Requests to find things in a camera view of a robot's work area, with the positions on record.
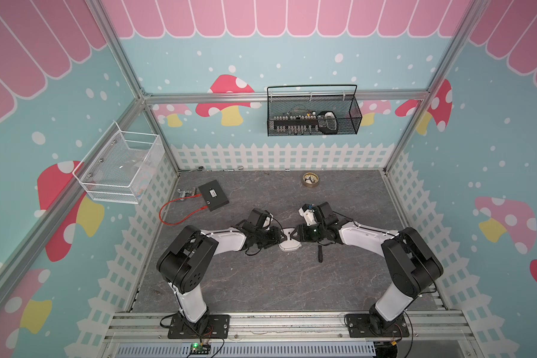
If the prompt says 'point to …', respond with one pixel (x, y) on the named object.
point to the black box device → (213, 195)
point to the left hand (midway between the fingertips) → (283, 242)
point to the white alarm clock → (289, 245)
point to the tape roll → (310, 180)
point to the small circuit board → (199, 348)
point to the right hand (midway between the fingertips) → (293, 235)
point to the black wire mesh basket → (312, 115)
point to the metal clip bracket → (183, 193)
